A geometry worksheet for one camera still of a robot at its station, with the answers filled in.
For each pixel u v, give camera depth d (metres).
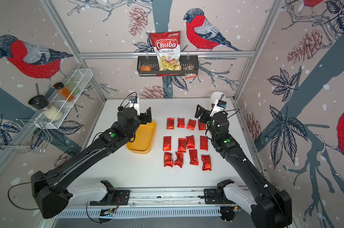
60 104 0.75
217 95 1.01
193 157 0.87
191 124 1.03
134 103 0.59
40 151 0.63
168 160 0.85
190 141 0.95
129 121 0.53
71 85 0.75
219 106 0.63
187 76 0.90
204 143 0.93
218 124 0.53
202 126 1.01
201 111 0.66
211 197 0.72
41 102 0.60
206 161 0.83
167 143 0.93
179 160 0.84
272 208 0.37
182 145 0.92
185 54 0.90
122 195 0.73
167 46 0.81
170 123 1.04
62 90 0.71
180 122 1.03
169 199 0.73
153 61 0.93
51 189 0.38
